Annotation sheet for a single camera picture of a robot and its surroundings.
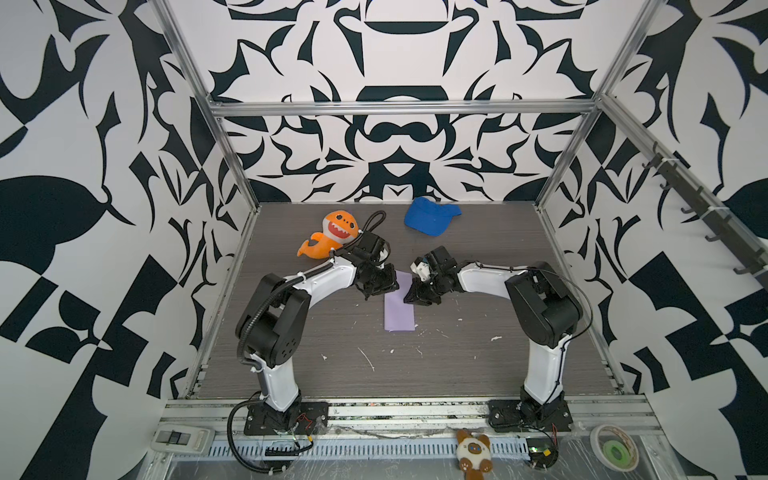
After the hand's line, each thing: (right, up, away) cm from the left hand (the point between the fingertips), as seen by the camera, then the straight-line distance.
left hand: (402, 281), depth 90 cm
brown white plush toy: (+15, -35, -22) cm, 44 cm away
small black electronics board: (+32, -37, -19) cm, 53 cm away
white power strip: (-52, -33, -20) cm, 64 cm away
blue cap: (+12, +20, +23) cm, 32 cm away
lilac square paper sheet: (-1, -11, +3) cm, 11 cm away
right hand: (+2, -6, +4) cm, 7 cm away
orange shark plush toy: (-20, +16, +12) cm, 29 cm away
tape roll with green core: (+48, -36, -19) cm, 63 cm away
